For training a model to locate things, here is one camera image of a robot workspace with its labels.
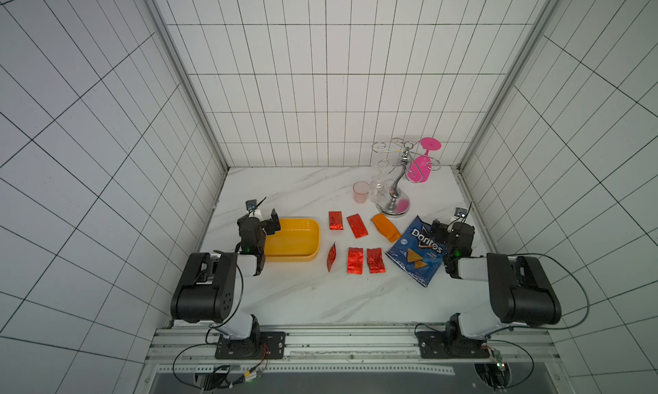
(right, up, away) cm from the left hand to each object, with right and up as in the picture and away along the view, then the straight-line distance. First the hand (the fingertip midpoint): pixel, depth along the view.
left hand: (261, 214), depth 95 cm
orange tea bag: (+48, -5, +3) cm, 48 cm away
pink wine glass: (+60, +18, 0) cm, 63 cm away
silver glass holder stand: (+56, +3, +15) cm, 58 cm away
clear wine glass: (+44, +11, -5) cm, 45 cm away
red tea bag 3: (+28, -3, +5) cm, 29 cm away
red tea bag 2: (+37, -5, +5) cm, 38 cm away
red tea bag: (+42, -15, -7) cm, 45 cm away
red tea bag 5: (+35, -17, -5) cm, 39 cm away
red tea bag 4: (+26, -14, -7) cm, 31 cm away
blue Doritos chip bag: (+58, -13, -5) cm, 59 cm away
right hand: (+68, -2, 0) cm, 68 cm away
